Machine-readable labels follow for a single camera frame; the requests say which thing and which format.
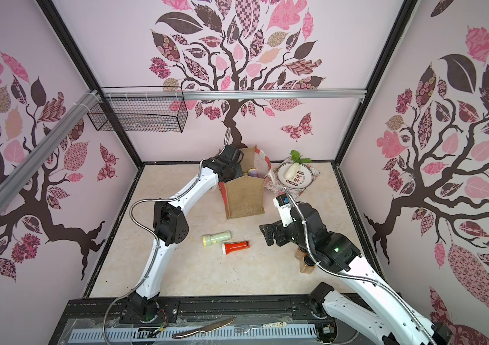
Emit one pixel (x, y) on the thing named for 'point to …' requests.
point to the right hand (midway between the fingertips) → (272, 220)
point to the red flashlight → (228, 247)
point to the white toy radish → (294, 168)
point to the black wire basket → (139, 114)
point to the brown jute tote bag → (245, 195)
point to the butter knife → (206, 329)
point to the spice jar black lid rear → (299, 254)
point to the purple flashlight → (252, 172)
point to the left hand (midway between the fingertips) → (236, 176)
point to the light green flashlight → (215, 238)
